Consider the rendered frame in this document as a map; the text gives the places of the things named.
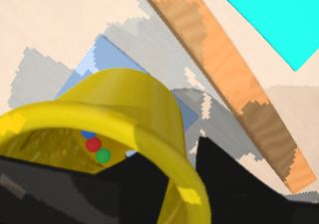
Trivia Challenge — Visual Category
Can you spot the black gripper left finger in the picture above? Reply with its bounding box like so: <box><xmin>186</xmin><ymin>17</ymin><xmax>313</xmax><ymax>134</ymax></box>
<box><xmin>0</xmin><ymin>152</ymin><xmax>169</xmax><ymax>224</ymax></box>

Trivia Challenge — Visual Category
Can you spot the yellow cup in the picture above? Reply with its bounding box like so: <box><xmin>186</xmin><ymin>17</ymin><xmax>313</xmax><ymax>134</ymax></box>
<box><xmin>0</xmin><ymin>68</ymin><xmax>211</xmax><ymax>224</ymax></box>

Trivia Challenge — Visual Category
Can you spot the red marble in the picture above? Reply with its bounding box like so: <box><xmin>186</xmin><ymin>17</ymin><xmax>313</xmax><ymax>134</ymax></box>
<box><xmin>86</xmin><ymin>136</ymin><xmax>102</xmax><ymax>152</ymax></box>

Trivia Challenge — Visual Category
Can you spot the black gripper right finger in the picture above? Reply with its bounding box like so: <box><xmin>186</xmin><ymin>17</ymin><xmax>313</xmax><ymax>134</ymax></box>
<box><xmin>195</xmin><ymin>136</ymin><xmax>319</xmax><ymax>224</ymax></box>

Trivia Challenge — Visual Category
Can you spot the blue marble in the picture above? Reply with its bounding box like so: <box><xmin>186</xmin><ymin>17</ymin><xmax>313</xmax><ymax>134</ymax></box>
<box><xmin>81</xmin><ymin>129</ymin><xmax>97</xmax><ymax>138</ymax></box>

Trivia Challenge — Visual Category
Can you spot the green marble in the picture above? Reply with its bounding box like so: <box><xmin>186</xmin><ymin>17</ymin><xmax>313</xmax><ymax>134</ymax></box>
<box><xmin>96</xmin><ymin>147</ymin><xmax>112</xmax><ymax>163</ymax></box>

